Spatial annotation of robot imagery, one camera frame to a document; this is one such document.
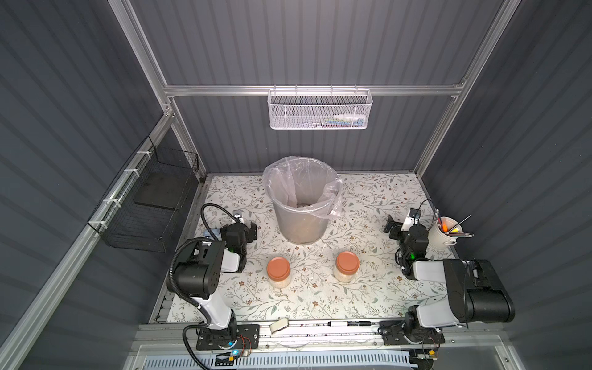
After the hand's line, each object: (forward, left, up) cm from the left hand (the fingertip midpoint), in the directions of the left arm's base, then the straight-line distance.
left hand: (241, 224), depth 96 cm
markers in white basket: (+30, -43, +30) cm, 60 cm away
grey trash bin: (-3, -23, +3) cm, 24 cm away
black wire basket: (-9, +26, +22) cm, 35 cm away
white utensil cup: (-9, -79, +7) cm, 80 cm away
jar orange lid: (-21, -17, +5) cm, 28 cm away
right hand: (-2, -67, +6) cm, 67 cm away
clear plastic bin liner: (+12, -27, +11) cm, 32 cm away
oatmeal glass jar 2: (-22, -40, -1) cm, 46 cm away
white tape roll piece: (-37, -17, -3) cm, 41 cm away
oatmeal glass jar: (-25, -18, -2) cm, 30 cm away
